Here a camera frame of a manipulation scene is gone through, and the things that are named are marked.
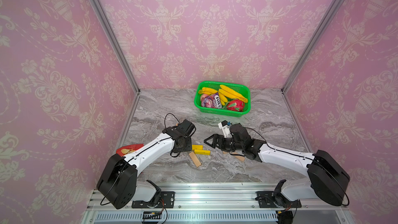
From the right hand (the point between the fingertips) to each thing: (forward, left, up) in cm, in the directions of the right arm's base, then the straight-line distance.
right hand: (206, 147), depth 77 cm
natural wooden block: (0, +7, -14) cm, 15 cm away
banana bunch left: (+45, -3, -5) cm, 46 cm away
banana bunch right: (+43, -16, -6) cm, 46 cm away
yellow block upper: (+6, +5, -13) cm, 15 cm away
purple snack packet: (+36, -5, -6) cm, 37 cm away
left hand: (+3, +10, -7) cm, 13 cm away
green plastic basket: (+47, -29, -6) cm, 56 cm away
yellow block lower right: (+3, +2, -12) cm, 13 cm away
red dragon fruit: (+30, -21, -5) cm, 37 cm away
